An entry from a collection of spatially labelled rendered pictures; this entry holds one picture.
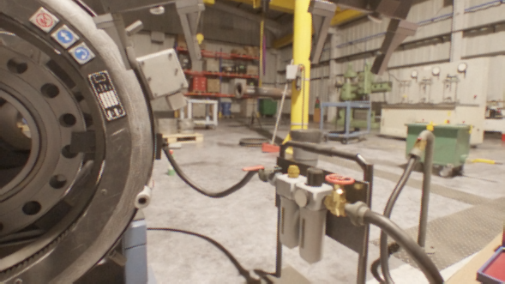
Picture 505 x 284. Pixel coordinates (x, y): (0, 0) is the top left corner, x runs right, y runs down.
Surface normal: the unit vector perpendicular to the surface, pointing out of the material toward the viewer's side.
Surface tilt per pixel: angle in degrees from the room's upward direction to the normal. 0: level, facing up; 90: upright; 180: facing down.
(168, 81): 90
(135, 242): 90
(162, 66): 90
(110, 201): 90
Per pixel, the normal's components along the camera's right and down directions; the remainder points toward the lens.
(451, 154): -0.81, 0.02
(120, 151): 0.53, 0.07
